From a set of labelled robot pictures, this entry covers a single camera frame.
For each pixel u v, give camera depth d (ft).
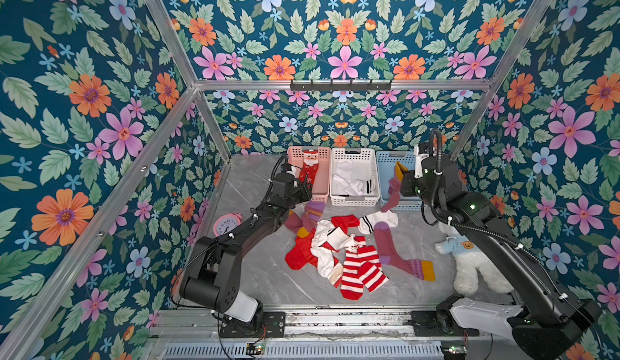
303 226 2.98
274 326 2.41
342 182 3.56
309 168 3.77
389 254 2.90
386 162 3.77
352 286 2.67
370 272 2.71
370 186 3.52
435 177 1.57
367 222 3.16
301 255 2.85
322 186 3.52
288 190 2.37
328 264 2.75
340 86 3.05
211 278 1.43
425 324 2.42
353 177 3.65
